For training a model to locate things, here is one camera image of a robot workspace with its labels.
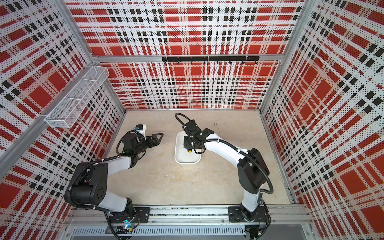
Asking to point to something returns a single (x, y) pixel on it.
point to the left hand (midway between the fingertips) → (161, 135)
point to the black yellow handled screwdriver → (189, 150)
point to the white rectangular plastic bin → (182, 156)
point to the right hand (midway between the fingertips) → (190, 143)
